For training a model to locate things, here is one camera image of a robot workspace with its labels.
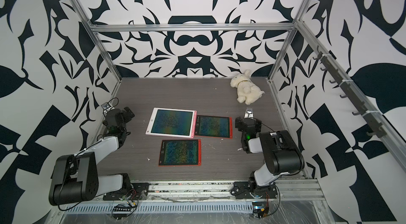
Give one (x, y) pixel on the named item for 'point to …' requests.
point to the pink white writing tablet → (172, 122)
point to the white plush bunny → (248, 92)
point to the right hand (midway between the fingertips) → (249, 115)
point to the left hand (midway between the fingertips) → (117, 110)
